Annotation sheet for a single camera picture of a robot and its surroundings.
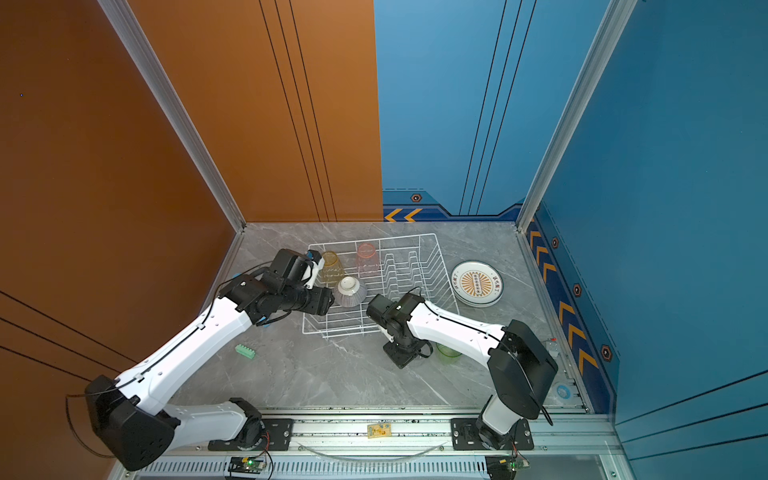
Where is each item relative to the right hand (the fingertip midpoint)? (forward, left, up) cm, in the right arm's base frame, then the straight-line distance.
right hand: (403, 359), depth 80 cm
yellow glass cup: (+30, +23, +1) cm, 37 cm away
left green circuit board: (-23, +38, -6) cm, 45 cm away
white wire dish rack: (+33, +16, -4) cm, 37 cm away
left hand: (+12, +20, +14) cm, 28 cm away
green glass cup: (+1, -12, +1) cm, 12 cm away
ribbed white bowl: (+21, +16, +2) cm, 26 cm away
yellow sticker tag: (-16, +6, -5) cm, 18 cm away
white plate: (+27, -25, -3) cm, 37 cm away
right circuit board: (-23, -24, -7) cm, 34 cm away
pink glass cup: (+31, +11, +4) cm, 33 cm away
